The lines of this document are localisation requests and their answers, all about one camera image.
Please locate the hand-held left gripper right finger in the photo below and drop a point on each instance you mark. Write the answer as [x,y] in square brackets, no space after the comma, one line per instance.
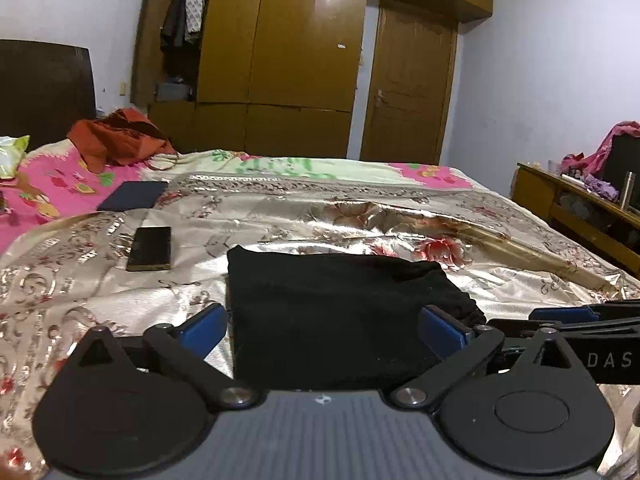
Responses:
[442,330]

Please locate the wooden desk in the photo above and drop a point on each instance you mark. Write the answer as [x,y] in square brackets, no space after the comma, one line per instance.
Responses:
[535,185]

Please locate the black smartphone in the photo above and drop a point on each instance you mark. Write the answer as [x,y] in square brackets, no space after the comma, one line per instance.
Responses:
[149,249]

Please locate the dark blue notebook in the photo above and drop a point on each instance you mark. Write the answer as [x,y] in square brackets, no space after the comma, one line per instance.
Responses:
[132,196]

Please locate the purple cloth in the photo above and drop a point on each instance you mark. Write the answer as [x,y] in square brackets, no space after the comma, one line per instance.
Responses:
[602,187]

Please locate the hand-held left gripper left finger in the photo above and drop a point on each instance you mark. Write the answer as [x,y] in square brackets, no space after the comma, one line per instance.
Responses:
[202,327]

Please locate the steel thermos bottle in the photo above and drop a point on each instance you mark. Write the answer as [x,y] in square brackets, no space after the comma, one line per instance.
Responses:
[628,190]

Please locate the wall outlet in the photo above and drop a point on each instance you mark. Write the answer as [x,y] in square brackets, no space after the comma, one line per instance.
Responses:
[122,89]

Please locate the grey storage box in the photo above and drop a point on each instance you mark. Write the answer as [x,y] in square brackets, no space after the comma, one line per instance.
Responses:
[175,92]

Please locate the pink cartoon bed sheet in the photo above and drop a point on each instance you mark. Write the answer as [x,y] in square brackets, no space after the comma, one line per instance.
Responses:
[50,195]

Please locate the wooden door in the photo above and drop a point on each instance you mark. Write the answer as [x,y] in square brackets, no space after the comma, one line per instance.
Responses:
[407,90]

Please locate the wooden wardrobe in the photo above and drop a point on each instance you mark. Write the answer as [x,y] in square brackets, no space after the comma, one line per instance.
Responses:
[300,50]

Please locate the rust red cloth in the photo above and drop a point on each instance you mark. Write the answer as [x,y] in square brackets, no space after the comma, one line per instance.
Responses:
[120,140]

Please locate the pink floral cloth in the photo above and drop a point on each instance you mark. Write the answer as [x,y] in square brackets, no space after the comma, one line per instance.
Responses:
[597,152]

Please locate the floral satin quilt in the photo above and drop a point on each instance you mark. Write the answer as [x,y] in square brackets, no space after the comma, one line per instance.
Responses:
[300,220]

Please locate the hanging dark clothes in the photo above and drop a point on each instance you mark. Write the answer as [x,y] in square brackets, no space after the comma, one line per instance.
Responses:
[180,20]

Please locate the dark wooden headboard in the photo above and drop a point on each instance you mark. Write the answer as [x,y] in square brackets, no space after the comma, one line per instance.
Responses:
[45,95]

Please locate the green white pillow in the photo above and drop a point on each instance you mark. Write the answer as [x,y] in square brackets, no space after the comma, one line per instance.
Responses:
[12,157]

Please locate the black pants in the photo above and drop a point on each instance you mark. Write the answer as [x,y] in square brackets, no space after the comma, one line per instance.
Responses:
[325,310]

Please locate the black television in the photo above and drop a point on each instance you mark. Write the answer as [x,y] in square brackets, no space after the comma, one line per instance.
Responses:
[625,160]

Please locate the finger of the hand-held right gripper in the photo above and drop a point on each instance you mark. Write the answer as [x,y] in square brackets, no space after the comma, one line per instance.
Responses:
[565,314]
[575,327]

